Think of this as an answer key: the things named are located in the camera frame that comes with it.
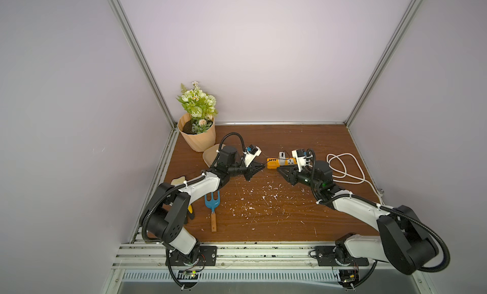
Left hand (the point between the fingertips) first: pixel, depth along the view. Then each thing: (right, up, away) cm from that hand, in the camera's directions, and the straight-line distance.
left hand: (264, 166), depth 82 cm
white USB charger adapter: (+10, +4, +13) cm, 17 cm away
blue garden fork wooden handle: (-24, -18, +3) cm, 30 cm away
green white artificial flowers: (-32, +29, +10) cm, 44 cm away
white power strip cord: (+44, -5, +16) cm, 47 cm away
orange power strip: (+6, -1, +17) cm, 18 cm away
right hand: (+6, 0, -2) cm, 6 cm away
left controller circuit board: (-31, -40, -11) cm, 52 cm away
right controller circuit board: (+31, -41, -12) cm, 53 cm away
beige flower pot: (-31, +11, +14) cm, 36 cm away
